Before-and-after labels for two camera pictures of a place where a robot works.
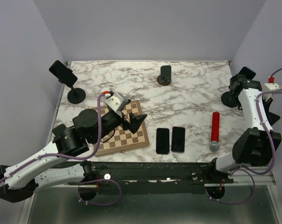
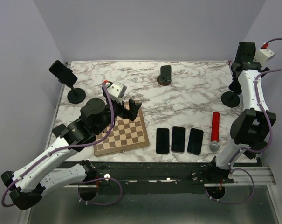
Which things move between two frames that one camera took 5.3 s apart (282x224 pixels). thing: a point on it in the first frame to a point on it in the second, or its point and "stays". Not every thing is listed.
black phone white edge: x=162 y=141 stays
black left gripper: x=135 y=121 to x=131 y=114
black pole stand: x=230 y=98 stays
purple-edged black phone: x=178 y=139 stays
